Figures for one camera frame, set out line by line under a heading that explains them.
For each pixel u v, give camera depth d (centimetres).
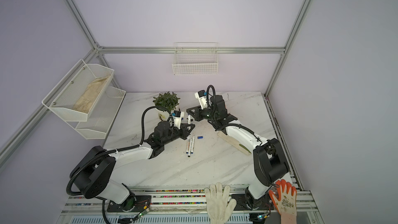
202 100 73
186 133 78
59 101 66
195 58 95
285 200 73
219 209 72
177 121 75
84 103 75
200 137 98
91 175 44
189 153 90
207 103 73
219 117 66
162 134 66
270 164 45
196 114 72
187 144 93
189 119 80
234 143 95
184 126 76
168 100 93
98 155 46
